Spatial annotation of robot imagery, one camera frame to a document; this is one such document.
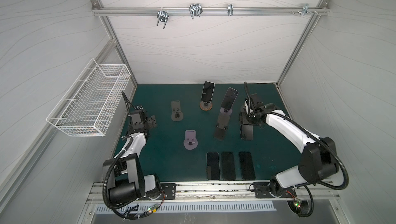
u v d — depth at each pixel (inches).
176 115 40.6
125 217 26.5
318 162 16.9
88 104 27.2
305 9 30.1
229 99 37.7
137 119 26.5
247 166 32.9
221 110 41.0
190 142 33.9
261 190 29.0
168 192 29.0
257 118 25.0
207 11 31.0
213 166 32.2
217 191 29.6
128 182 16.3
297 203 28.4
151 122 32.3
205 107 42.4
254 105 26.5
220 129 35.7
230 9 30.8
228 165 32.8
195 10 30.1
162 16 31.1
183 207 27.7
